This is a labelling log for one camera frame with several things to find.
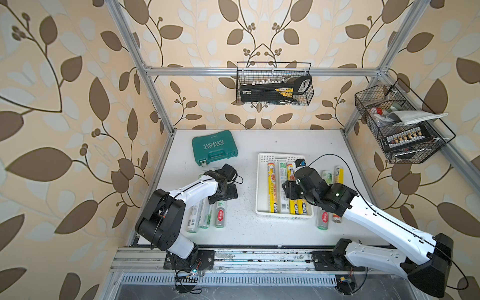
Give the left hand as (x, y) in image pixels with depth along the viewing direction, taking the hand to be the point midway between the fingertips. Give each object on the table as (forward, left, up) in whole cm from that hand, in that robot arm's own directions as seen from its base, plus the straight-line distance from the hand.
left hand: (228, 196), depth 89 cm
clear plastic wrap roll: (-11, +15, 0) cm, 18 cm away
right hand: (-2, -26, +14) cm, 30 cm away
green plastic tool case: (+31, +11, 0) cm, 32 cm away
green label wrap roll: (-9, +3, +1) cm, 9 cm away
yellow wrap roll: (-4, -31, 0) cm, 31 cm away
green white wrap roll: (-3, -26, +1) cm, 27 cm away
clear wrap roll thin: (-8, +10, 0) cm, 13 cm away
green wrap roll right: (-10, -42, +2) cm, 44 cm away
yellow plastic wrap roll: (+4, -22, 0) cm, 22 cm away
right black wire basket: (+31, -68, +32) cm, 81 cm away
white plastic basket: (+8, -17, -3) cm, 19 cm away
